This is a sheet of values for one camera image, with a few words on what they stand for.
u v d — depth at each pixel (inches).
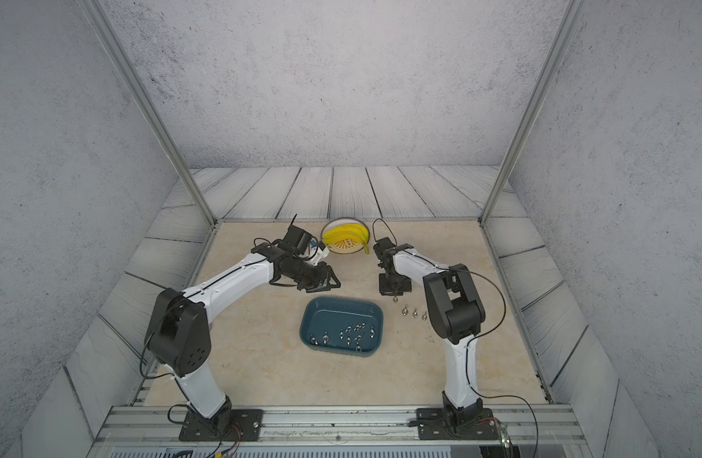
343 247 43.8
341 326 35.6
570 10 27.6
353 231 43.3
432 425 28.5
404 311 37.0
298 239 28.1
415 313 36.8
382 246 33.1
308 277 30.1
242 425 28.8
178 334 18.5
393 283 33.6
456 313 21.2
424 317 36.5
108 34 28.7
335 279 32.6
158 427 29.3
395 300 37.9
